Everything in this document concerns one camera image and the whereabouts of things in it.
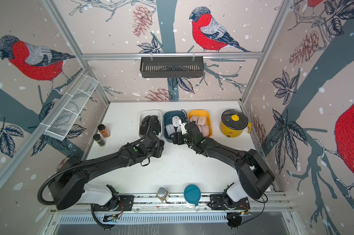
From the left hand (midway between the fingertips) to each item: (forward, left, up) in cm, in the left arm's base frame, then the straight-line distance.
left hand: (162, 145), depth 87 cm
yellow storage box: (+28, -27, -3) cm, 39 cm away
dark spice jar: (+4, +40, -1) cm, 41 cm away
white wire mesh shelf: (+18, +57, +13) cm, 62 cm away
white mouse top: (+22, -7, -5) cm, 24 cm away
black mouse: (+23, +15, -4) cm, 27 cm away
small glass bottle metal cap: (-27, -3, +3) cm, 28 cm away
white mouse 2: (+15, -10, -5) cm, 19 cm away
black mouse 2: (+21, +8, -8) cm, 24 cm away
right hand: (+5, -8, +5) cm, 11 cm away
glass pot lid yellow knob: (+16, -46, +5) cm, 49 cm away
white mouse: (+15, -4, -6) cm, 17 cm away
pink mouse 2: (+22, -27, -5) cm, 35 cm away
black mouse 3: (+14, +15, -3) cm, 20 cm away
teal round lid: (-26, -17, -1) cm, 31 cm away
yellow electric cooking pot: (+10, -43, -2) cm, 44 cm away
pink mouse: (+23, -21, -3) cm, 31 cm away
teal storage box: (+24, -1, -6) cm, 25 cm away
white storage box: (+27, +17, -3) cm, 32 cm away
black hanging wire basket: (+53, -4, +19) cm, 57 cm away
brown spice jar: (+11, +40, -1) cm, 41 cm away
